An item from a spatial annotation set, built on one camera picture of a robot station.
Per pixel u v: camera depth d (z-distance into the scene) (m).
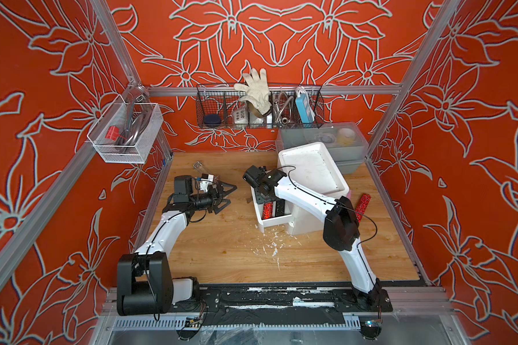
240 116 0.94
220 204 0.73
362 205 0.94
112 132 0.71
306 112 0.88
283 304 0.73
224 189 0.73
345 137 1.01
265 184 0.64
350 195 0.99
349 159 1.01
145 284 0.42
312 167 0.81
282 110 0.83
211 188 0.73
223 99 0.95
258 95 0.89
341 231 0.54
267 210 0.83
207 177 0.79
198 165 1.11
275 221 0.80
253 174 0.71
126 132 0.76
